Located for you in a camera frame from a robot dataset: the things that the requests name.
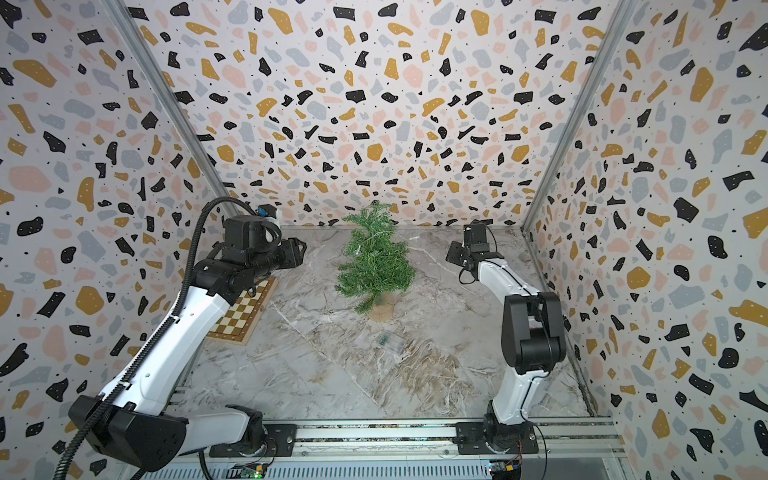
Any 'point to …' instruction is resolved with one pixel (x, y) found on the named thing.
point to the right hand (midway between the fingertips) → (458, 250)
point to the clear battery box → (393, 342)
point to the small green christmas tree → (377, 265)
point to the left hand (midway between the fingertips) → (300, 244)
